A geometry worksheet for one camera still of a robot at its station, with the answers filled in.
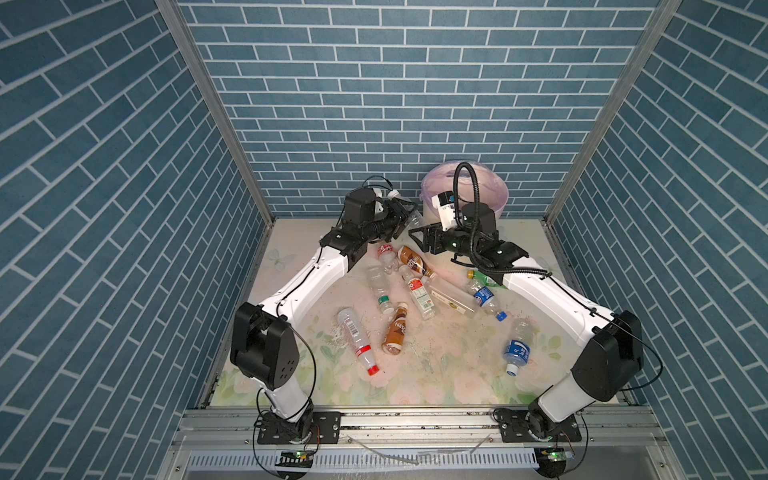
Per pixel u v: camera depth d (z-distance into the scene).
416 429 0.75
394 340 0.84
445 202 0.68
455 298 0.94
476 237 0.60
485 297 0.93
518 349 0.82
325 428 0.73
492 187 0.95
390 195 0.77
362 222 0.62
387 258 1.05
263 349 0.45
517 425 0.74
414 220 0.75
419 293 0.93
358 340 0.84
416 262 1.02
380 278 1.01
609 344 0.42
